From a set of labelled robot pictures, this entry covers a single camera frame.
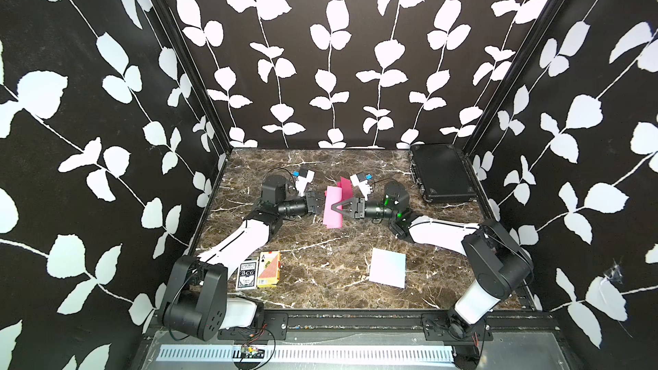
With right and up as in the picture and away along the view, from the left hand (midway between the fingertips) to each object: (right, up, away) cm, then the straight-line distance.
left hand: (334, 199), depth 77 cm
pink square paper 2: (0, -5, -2) cm, 6 cm away
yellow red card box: (-22, -24, +7) cm, 33 cm away
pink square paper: (+4, +4, -3) cm, 6 cm away
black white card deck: (-28, -26, +5) cm, 39 cm away
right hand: (0, -3, -2) cm, 3 cm away
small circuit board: (-24, -42, -7) cm, 49 cm away
